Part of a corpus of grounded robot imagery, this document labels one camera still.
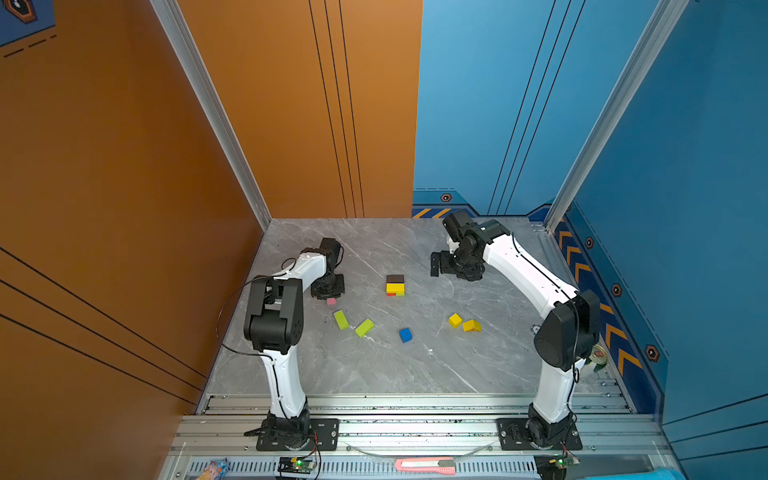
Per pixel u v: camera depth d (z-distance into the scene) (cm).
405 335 90
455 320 92
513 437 72
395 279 102
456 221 69
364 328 91
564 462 70
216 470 68
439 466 69
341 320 93
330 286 86
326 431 74
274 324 54
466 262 72
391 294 99
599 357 76
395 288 99
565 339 48
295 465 71
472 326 91
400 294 99
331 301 96
